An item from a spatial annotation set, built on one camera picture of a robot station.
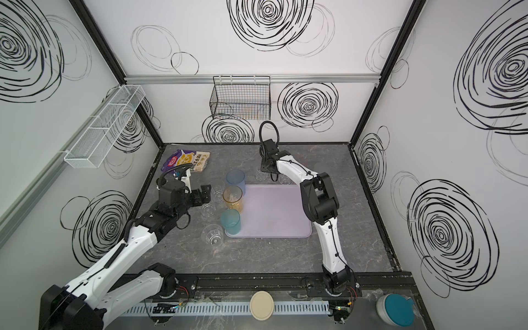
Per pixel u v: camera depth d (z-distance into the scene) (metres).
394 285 0.75
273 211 0.97
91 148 0.72
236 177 0.89
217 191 0.98
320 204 0.57
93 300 0.41
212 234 0.84
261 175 1.04
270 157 0.77
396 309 0.63
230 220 0.87
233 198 0.87
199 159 1.11
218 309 0.64
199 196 0.71
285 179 0.67
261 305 0.65
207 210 0.93
